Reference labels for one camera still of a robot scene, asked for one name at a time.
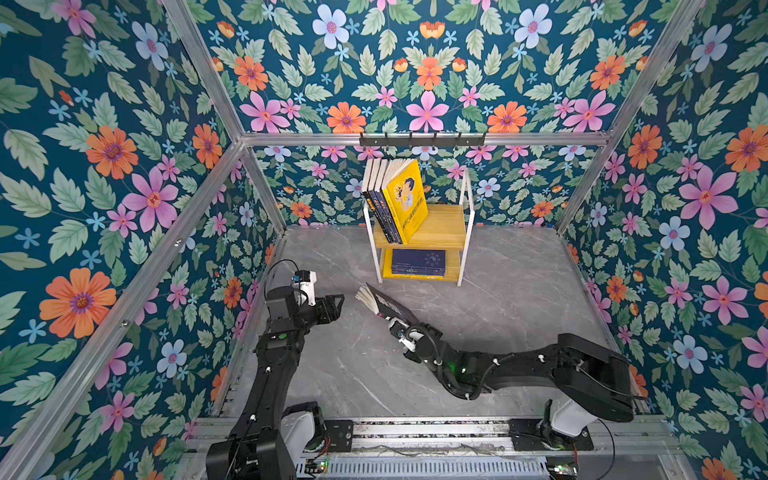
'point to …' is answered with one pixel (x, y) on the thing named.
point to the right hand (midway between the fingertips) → (414, 315)
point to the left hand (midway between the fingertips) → (338, 296)
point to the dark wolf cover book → (384, 306)
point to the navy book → (414, 263)
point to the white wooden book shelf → (448, 230)
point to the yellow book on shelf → (387, 272)
